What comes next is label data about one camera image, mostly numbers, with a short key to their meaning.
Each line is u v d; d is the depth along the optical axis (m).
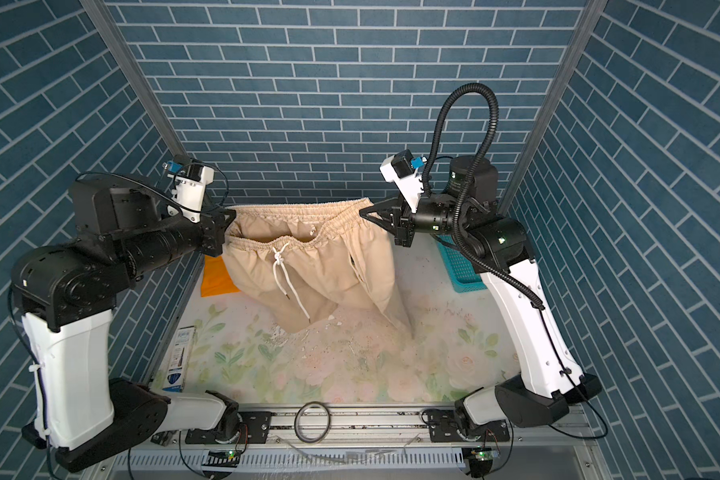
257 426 0.73
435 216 0.47
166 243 0.39
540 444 0.72
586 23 0.72
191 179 0.41
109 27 0.72
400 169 0.44
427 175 0.45
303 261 0.59
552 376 0.38
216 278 1.00
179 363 0.83
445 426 0.74
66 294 0.30
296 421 0.74
